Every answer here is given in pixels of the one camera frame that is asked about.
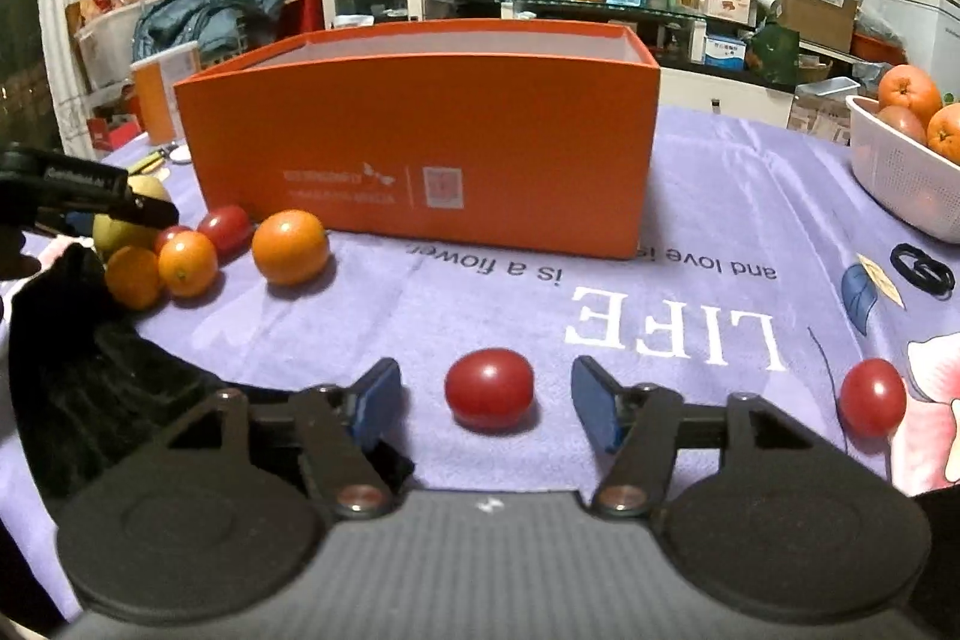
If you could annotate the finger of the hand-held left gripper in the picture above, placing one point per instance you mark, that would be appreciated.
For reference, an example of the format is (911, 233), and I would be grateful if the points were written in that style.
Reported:
(150, 211)

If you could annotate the yellow-green fruit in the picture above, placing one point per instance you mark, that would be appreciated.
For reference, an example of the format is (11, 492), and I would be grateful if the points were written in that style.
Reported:
(112, 239)

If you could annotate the dark green bag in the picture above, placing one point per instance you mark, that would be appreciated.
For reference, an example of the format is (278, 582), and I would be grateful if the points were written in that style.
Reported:
(774, 55)

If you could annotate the white low television cabinet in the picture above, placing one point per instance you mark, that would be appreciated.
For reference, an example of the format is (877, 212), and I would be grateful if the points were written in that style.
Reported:
(742, 96)

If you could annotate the white oval key device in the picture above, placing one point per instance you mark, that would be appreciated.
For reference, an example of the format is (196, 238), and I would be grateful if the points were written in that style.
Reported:
(180, 154)

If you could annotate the red and white carton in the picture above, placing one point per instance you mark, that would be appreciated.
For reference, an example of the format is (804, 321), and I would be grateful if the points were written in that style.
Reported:
(112, 134)

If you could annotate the orange cardboard box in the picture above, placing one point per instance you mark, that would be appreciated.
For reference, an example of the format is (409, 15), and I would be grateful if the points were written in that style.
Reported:
(525, 145)

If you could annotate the purple printed tablecloth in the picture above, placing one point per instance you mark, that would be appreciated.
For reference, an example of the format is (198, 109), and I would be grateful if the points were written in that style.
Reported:
(750, 197)

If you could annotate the small orange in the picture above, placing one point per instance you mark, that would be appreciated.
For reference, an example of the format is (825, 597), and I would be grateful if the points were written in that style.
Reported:
(133, 278)
(187, 265)

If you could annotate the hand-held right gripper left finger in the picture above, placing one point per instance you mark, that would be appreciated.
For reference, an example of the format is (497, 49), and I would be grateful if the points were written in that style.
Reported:
(375, 404)

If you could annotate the red cherry tomato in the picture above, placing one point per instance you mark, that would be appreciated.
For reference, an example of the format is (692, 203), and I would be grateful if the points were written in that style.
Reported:
(487, 389)
(872, 396)
(171, 235)
(229, 227)

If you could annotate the clear plastic container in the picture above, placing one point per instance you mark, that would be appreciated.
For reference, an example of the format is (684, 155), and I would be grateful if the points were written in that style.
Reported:
(829, 87)

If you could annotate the white perforated plastic basket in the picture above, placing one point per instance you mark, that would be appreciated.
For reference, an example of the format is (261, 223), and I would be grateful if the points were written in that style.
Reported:
(900, 175)

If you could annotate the brown cardboard box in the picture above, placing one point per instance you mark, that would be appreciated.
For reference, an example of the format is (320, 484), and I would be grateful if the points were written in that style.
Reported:
(817, 18)

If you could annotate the large orange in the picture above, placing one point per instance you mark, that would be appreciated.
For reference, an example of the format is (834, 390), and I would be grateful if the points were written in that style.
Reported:
(291, 246)

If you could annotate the blue puffer jacket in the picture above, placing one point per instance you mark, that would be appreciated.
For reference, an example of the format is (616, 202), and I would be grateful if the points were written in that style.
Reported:
(195, 14)

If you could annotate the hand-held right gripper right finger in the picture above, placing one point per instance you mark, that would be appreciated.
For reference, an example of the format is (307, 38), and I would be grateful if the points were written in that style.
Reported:
(592, 407)

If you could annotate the blue and white mask box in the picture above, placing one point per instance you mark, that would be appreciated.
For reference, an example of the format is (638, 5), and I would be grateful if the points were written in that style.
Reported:
(726, 51)

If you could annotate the brownish red fruit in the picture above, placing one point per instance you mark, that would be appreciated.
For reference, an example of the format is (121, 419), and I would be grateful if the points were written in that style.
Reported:
(900, 123)

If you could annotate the white chest appliance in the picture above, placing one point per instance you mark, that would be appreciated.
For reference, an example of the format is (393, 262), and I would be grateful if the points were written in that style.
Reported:
(922, 33)

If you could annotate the lime green key tag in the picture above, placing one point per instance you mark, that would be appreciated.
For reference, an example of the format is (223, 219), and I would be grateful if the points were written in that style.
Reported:
(146, 162)

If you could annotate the white laundry basket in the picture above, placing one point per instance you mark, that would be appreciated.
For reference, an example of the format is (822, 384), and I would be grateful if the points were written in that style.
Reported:
(105, 40)

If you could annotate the bumpy mandarin orange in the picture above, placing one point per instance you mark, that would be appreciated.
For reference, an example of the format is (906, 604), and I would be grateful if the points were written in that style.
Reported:
(946, 134)
(909, 93)

